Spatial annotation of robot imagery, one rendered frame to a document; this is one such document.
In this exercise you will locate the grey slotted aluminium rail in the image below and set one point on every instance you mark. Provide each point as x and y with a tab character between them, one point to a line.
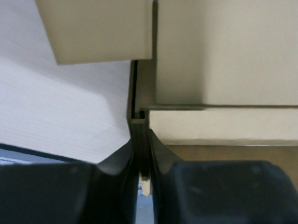
14	154

